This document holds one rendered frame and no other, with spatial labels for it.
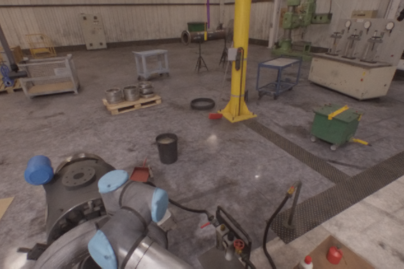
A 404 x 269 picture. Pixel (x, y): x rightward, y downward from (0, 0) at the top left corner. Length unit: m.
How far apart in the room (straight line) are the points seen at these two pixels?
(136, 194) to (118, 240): 0.14
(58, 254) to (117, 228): 0.76
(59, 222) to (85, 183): 0.27
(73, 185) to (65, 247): 0.50
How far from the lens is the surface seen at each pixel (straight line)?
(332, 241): 1.94
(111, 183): 0.70
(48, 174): 1.85
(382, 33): 6.82
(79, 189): 1.70
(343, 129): 3.72
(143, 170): 3.17
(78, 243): 1.29
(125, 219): 0.60
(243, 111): 4.68
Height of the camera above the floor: 1.90
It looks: 29 degrees down
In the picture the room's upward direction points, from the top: 1 degrees counter-clockwise
